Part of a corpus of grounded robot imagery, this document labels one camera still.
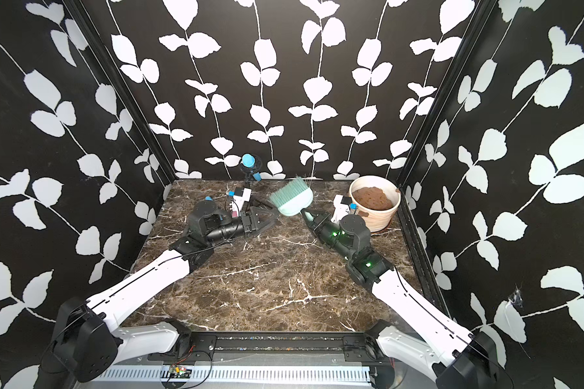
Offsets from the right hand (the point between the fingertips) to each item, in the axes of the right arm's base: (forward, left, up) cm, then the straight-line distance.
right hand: (297, 208), depth 67 cm
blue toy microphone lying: (+31, +43, -32) cm, 63 cm away
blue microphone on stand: (+30, +20, -8) cm, 37 cm away
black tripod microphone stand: (+31, +21, -15) cm, 40 cm away
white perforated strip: (-36, +16, -34) cm, 52 cm away
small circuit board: (-36, +36, -34) cm, 61 cm away
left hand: (-2, +6, -2) cm, 6 cm away
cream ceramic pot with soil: (+24, -33, -24) cm, 48 cm away
